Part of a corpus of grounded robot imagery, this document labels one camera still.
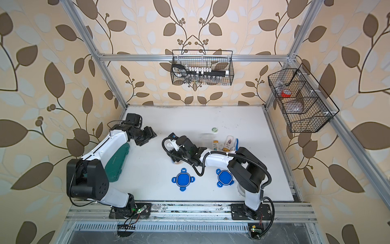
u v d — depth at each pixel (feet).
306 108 2.41
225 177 2.79
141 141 2.60
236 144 3.23
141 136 2.48
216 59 2.99
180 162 2.60
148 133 2.60
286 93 2.64
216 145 3.14
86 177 1.43
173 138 2.46
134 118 2.37
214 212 2.47
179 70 2.73
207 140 3.18
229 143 3.19
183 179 2.80
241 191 2.54
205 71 2.67
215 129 3.45
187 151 2.22
